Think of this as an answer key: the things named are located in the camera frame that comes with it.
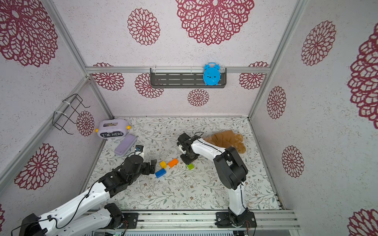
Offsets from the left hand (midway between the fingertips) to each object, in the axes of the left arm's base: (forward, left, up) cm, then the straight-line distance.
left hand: (148, 160), depth 80 cm
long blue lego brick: (-2, -5, -13) cm, 14 cm away
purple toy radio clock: (+28, +31, -6) cm, 42 cm away
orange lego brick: (+6, -12, -14) cm, 19 cm away
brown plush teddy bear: (+18, -47, -5) cm, 51 cm away
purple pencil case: (+18, +22, -11) cm, 30 cm away
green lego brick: (+2, -23, -13) cm, 27 cm away
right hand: (+7, -21, -11) cm, 25 cm away
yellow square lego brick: (+3, -6, -10) cm, 13 cm away
